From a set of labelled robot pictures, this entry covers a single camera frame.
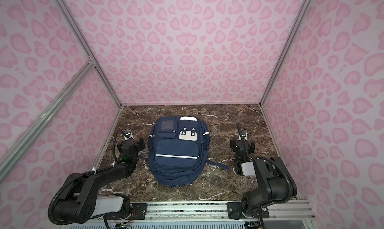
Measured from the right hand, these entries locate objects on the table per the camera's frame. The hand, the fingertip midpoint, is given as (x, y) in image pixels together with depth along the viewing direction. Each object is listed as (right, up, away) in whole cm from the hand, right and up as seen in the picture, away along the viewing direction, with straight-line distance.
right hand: (244, 137), depth 92 cm
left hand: (-67, +1, -3) cm, 67 cm away
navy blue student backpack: (-40, -5, -4) cm, 40 cm away
